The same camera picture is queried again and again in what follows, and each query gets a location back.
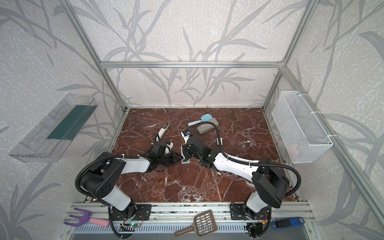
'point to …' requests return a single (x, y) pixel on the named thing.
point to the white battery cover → (221, 139)
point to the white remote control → (184, 160)
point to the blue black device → (284, 222)
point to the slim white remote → (163, 130)
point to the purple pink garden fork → (85, 218)
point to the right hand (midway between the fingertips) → (184, 140)
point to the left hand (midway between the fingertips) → (184, 154)
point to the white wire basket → (303, 136)
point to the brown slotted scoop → (204, 223)
